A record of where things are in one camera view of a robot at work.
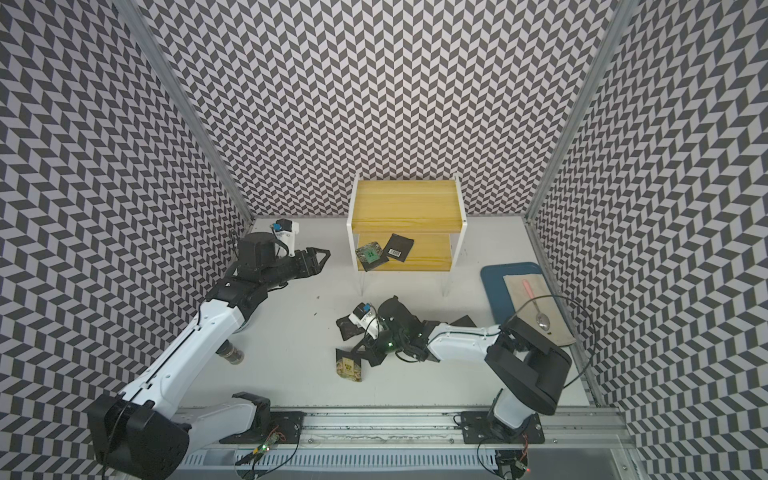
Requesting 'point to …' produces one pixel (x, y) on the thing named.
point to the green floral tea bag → (371, 255)
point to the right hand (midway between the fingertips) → (356, 357)
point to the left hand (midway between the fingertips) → (321, 257)
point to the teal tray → (497, 292)
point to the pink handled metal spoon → (541, 318)
